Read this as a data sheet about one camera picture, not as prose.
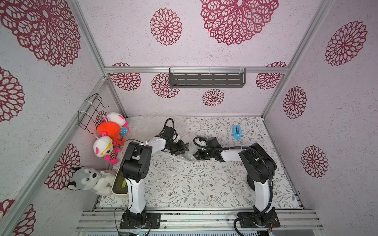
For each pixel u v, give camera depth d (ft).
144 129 3.71
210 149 2.73
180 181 2.87
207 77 3.03
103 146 2.59
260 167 1.75
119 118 3.10
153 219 2.41
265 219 2.06
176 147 2.87
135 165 1.74
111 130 2.91
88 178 2.30
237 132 3.53
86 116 2.46
